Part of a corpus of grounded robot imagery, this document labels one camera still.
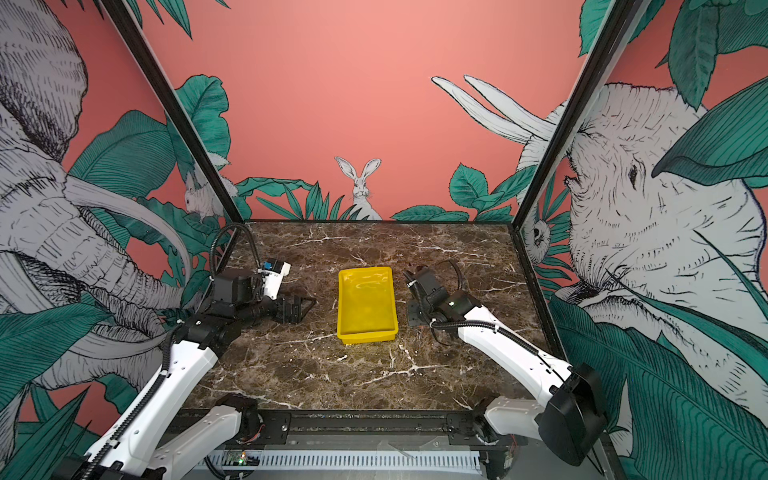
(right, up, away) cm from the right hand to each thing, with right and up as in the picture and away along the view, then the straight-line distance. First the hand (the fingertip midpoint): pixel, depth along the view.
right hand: (410, 307), depth 80 cm
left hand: (-28, +4, -5) cm, 29 cm away
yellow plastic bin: (-14, -4, +16) cm, 22 cm away
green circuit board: (-41, -34, -10) cm, 55 cm away
